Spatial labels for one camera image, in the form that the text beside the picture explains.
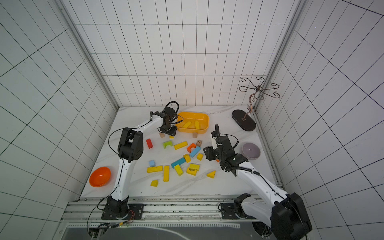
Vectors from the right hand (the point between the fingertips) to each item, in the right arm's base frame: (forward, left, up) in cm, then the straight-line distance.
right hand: (207, 146), depth 84 cm
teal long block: (-6, +17, -12) cm, 22 cm away
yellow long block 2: (-11, +30, -11) cm, 34 cm away
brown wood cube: (+8, +5, -10) cm, 14 cm away
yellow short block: (-11, +17, -10) cm, 22 cm away
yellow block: (-2, +5, -11) cm, 12 cm away
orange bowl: (-18, +60, -9) cm, 64 cm away
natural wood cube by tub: (+15, +9, -12) cm, 21 cm away
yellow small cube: (+23, +7, -10) cm, 26 cm away
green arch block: (+6, +25, -10) cm, 28 cm away
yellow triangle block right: (-13, -3, -10) cm, 17 cm away
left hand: (+14, +26, -11) cm, 32 cm away
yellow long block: (+6, +18, -11) cm, 22 cm away
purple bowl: (+3, -28, -10) cm, 30 cm away
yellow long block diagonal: (+22, +15, -10) cm, 28 cm away
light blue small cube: (-8, +34, -11) cm, 36 cm away
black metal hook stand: (+31, -27, -10) cm, 42 cm away
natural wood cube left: (+12, +31, -9) cm, 34 cm away
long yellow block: (+11, +25, -9) cm, 28 cm away
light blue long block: (+2, +8, -11) cm, 14 cm away
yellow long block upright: (-13, +24, -11) cm, 30 cm away
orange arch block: (+6, +10, -11) cm, 16 cm away
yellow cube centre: (-3, +12, -10) cm, 16 cm away
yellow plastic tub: (+25, +10, -11) cm, 29 cm away
